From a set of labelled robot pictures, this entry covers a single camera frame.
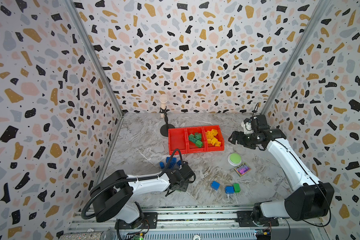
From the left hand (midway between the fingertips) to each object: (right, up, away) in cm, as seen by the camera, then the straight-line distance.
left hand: (187, 182), depth 85 cm
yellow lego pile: (+16, +23, +18) cm, 34 cm away
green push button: (+30, +11, +10) cm, 34 cm away
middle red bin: (+3, +18, +13) cm, 22 cm away
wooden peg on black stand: (-17, +30, +25) cm, 42 cm away
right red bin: (+15, +18, +13) cm, 27 cm away
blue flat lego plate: (-9, +9, +8) cm, 15 cm away
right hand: (+26, +26, -4) cm, 37 cm away
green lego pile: (+6, +23, +18) cm, 30 cm away
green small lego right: (+29, -3, +1) cm, 29 cm away
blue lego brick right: (+24, -3, -2) cm, 24 cm away
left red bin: (-7, +23, +18) cm, 30 cm away
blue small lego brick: (+16, -2, +1) cm, 16 cm away
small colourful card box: (+33, +6, +6) cm, 34 cm away
